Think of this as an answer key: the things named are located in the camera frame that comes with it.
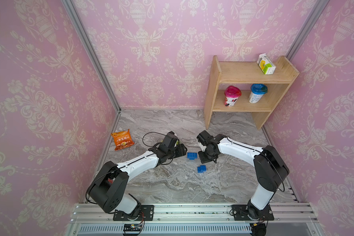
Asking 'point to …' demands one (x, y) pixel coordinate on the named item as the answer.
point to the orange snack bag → (122, 139)
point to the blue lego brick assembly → (192, 156)
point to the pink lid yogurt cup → (231, 94)
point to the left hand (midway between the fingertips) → (185, 151)
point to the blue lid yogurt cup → (257, 91)
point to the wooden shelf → (263, 110)
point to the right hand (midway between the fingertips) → (203, 159)
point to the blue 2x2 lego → (201, 168)
